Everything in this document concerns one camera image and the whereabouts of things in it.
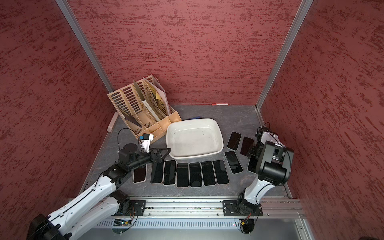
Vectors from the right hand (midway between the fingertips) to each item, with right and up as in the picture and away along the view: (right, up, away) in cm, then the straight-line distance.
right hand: (255, 160), depth 89 cm
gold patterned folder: (-59, +37, +2) cm, 70 cm away
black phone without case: (-3, -2, -2) cm, 4 cm away
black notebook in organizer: (-87, +26, +22) cm, 93 cm away
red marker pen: (-16, +38, +34) cm, 54 cm away
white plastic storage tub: (-39, +12, +14) cm, 44 cm away
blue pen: (-37, +26, +21) cm, 50 cm away
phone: (-37, -8, -2) cm, 38 cm away
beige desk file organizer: (-71, +34, +8) cm, 79 cm away
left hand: (-53, +8, -13) cm, 55 cm away
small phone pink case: (-23, -6, -5) cm, 24 cm away
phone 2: (-30, -6, -4) cm, 31 cm away
